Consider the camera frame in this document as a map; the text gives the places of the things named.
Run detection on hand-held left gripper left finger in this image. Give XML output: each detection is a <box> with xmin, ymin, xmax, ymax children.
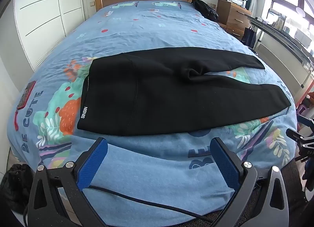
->
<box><xmin>25</xmin><ymin>137</ymin><xmax>109</xmax><ymax>227</ymax></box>

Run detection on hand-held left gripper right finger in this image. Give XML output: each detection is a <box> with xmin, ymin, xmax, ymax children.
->
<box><xmin>210</xmin><ymin>137</ymin><xmax>292</xmax><ymax>227</ymax></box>

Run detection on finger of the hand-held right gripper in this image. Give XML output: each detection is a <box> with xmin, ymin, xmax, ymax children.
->
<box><xmin>286</xmin><ymin>128</ymin><xmax>314</xmax><ymax>144</ymax></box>
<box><xmin>297</xmin><ymin>115</ymin><xmax>314</xmax><ymax>130</ymax></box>

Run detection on black pants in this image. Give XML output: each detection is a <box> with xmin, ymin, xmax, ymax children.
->
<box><xmin>77</xmin><ymin>46</ymin><xmax>292</xmax><ymax>136</ymax></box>

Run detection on pink stool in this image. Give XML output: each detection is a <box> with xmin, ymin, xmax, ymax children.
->
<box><xmin>296</xmin><ymin>92</ymin><xmax>314</xmax><ymax>119</ymax></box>

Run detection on black fluffy bag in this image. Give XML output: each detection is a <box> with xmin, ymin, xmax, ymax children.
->
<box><xmin>0</xmin><ymin>163</ymin><xmax>36</xmax><ymax>215</ymax></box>

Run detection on glass top desk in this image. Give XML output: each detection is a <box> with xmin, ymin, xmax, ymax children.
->
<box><xmin>248</xmin><ymin>11</ymin><xmax>314</xmax><ymax>90</ymax></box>

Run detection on red cased phone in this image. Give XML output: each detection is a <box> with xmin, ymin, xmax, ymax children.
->
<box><xmin>17</xmin><ymin>81</ymin><xmax>36</xmax><ymax>109</ymax></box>

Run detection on dark blue shopping bag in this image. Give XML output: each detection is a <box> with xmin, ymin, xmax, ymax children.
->
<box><xmin>241</xmin><ymin>25</ymin><xmax>257</xmax><ymax>49</ymax></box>

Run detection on wooden dresser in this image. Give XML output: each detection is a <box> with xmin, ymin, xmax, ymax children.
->
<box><xmin>216</xmin><ymin>0</ymin><xmax>253</xmax><ymax>41</ymax></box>

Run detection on bed with blue printed sheet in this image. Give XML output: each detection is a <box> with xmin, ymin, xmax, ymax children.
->
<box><xmin>7</xmin><ymin>1</ymin><xmax>298</xmax><ymax>226</ymax></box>

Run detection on black backpack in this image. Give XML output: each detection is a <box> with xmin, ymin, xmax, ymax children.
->
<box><xmin>191</xmin><ymin>0</ymin><xmax>219</xmax><ymax>21</ymax></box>

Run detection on white wardrobe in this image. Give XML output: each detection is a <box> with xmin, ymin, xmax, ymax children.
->
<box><xmin>13</xmin><ymin>0</ymin><xmax>86</xmax><ymax>66</ymax></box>

